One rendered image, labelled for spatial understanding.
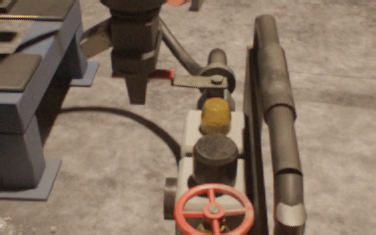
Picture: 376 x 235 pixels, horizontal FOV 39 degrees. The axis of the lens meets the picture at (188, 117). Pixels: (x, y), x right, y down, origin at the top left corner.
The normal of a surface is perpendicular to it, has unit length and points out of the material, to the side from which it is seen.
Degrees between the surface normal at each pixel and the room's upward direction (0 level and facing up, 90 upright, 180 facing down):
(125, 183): 0
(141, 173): 0
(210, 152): 0
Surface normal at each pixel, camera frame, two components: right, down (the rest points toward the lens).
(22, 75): 0.00, -0.81
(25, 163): -0.06, 0.58
